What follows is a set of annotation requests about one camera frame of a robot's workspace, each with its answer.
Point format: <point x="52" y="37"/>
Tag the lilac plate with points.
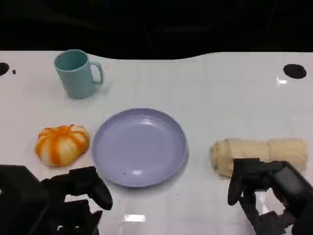
<point x="139" y="147"/>

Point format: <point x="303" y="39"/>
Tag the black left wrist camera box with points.
<point x="19" y="200"/>

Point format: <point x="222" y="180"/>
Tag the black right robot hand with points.
<point x="259" y="171"/>

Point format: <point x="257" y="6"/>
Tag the pale green mug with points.
<point x="75" y="76"/>

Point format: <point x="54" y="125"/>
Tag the orange and white bread roll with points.
<point x="61" y="145"/>

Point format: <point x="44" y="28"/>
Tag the beige towel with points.
<point x="256" y="150"/>

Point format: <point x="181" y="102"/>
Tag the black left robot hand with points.
<point x="80" y="183"/>

